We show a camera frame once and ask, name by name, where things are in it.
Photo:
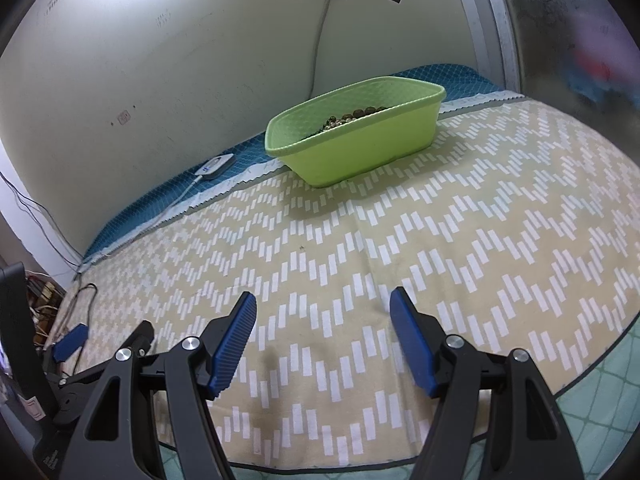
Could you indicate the white charger device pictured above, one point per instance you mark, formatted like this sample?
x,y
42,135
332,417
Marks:
x,y
213,167

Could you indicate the white door frame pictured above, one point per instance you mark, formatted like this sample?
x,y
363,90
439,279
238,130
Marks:
x,y
493,42

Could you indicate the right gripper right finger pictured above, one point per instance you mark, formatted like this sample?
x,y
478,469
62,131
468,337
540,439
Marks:
x,y
527,436

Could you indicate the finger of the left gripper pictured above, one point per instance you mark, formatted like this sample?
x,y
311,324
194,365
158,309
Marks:
x,y
70,343
138,344

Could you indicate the beige zigzag patterned blanket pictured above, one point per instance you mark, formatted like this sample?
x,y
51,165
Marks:
x,y
517,227

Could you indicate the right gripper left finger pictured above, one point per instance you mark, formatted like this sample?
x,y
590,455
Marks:
x,y
191,374

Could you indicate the green plastic tray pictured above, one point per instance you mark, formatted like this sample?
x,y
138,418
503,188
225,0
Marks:
x,y
355,129

